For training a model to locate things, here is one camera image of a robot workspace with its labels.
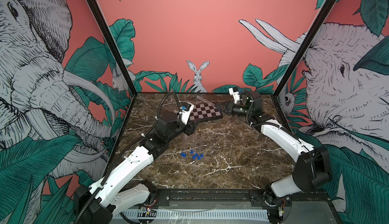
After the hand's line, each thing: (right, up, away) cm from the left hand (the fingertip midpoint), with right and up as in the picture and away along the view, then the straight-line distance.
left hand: (196, 114), depth 71 cm
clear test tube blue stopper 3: (0, -21, +21) cm, 30 cm away
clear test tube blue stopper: (-8, -24, +18) cm, 31 cm away
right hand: (+9, +5, +4) cm, 11 cm away
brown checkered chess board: (+5, 0, +36) cm, 36 cm away
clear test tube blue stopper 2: (-3, -24, +19) cm, 31 cm away
